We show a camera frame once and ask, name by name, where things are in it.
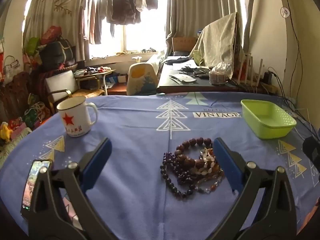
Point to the small cluttered side table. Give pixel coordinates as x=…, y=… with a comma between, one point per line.
x=97, y=72

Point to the blue printed tablecloth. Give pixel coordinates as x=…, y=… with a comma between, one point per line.
x=137, y=135

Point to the wooden rack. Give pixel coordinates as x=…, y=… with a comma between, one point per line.
x=248, y=67

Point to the yellow plush toy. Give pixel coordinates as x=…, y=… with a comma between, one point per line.
x=5, y=131

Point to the papers on desk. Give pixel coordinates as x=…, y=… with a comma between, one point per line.
x=183, y=78

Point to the black power adapter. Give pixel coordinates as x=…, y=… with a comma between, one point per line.
x=270, y=76

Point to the cardboard box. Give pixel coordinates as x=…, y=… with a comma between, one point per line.
x=183, y=45

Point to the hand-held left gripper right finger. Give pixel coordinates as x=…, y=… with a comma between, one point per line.
x=228, y=165

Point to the black duffel bag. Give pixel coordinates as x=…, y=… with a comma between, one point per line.
x=56, y=53

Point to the white handbag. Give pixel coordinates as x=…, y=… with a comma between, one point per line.
x=12, y=67

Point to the plastic-wrapped container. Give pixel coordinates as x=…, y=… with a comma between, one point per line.
x=221, y=73

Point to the green bag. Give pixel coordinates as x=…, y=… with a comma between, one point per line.
x=32, y=46

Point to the armchair with white cushion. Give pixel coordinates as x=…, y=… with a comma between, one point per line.
x=61, y=83

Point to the green plastic basket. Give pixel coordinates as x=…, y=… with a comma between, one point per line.
x=270, y=127

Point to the beige curtain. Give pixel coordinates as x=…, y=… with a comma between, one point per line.
x=200, y=5
x=50, y=12

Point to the white enamel mug red star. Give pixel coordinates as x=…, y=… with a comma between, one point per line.
x=75, y=120

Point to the dark wooden desk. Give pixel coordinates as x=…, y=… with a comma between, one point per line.
x=200, y=86

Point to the red bag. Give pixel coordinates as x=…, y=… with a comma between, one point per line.
x=51, y=35

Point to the round wall sticker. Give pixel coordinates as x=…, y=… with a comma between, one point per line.
x=284, y=12

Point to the row of hanging clothes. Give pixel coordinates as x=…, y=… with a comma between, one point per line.
x=125, y=5

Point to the smartphone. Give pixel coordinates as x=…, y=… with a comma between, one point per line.
x=30, y=187

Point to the beige draped cloth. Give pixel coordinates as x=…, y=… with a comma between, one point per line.
x=220, y=40

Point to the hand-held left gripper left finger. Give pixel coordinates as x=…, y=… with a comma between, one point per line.
x=97, y=165

